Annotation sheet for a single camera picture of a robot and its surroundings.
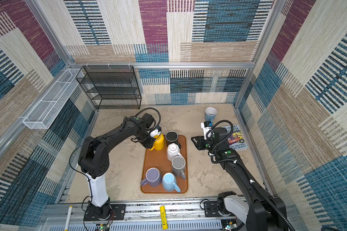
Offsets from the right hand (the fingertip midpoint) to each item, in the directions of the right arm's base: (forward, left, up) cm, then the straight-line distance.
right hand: (193, 140), depth 81 cm
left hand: (+4, +26, -9) cm, 28 cm away
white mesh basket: (+5, +74, +18) cm, 76 cm away
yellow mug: (+3, +20, -7) cm, 22 cm away
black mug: (+8, +12, -8) cm, 16 cm away
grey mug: (-12, +9, -6) cm, 16 cm away
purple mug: (-17, +22, -8) cm, 29 cm away
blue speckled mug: (+25, -15, -7) cm, 30 cm away
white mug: (-3, +12, -5) cm, 13 cm away
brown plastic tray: (-2, +21, -19) cm, 29 cm away
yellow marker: (-37, +16, -14) cm, 43 cm away
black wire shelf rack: (+47, +57, +2) cm, 73 cm away
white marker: (-33, +64, -15) cm, 73 cm away
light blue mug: (-20, +14, -6) cm, 26 cm away
